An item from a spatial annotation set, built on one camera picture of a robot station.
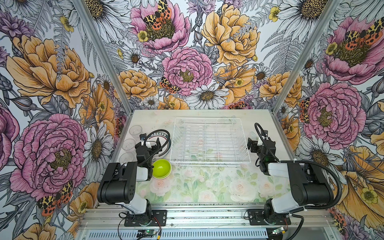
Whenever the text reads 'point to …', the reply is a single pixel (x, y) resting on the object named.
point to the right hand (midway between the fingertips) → (256, 142)
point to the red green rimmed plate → (165, 141)
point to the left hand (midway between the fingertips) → (151, 142)
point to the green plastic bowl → (162, 169)
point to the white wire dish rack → (204, 141)
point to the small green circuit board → (152, 232)
